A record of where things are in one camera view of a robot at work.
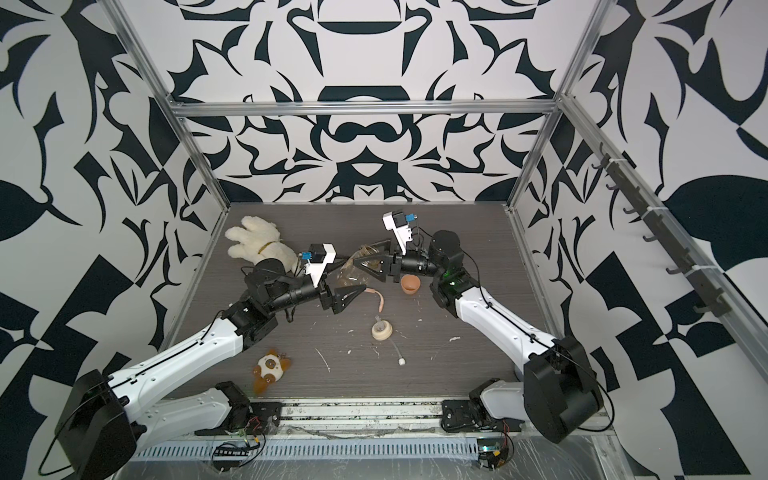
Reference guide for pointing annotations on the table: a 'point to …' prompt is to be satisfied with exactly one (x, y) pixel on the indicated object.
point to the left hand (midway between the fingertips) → (354, 264)
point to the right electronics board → (492, 452)
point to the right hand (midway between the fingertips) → (359, 258)
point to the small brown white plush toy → (271, 368)
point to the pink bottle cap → (410, 284)
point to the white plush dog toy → (259, 239)
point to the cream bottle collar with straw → (382, 330)
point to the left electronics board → (227, 458)
